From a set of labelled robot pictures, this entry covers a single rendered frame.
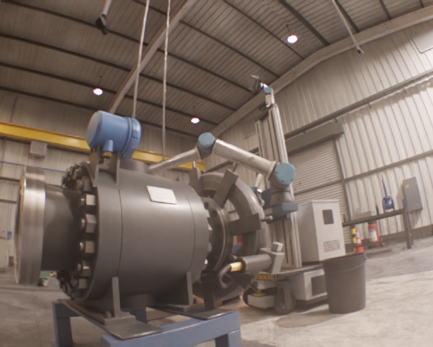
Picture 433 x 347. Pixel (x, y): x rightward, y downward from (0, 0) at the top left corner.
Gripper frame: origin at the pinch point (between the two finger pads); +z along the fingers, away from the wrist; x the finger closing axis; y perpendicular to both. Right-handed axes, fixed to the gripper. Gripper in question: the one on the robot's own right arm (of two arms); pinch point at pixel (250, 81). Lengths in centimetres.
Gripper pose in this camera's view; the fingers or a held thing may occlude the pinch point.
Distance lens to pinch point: 286.7
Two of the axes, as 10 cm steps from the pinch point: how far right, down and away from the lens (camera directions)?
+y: 6.0, 2.8, -7.5
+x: -2.5, 9.6, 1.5
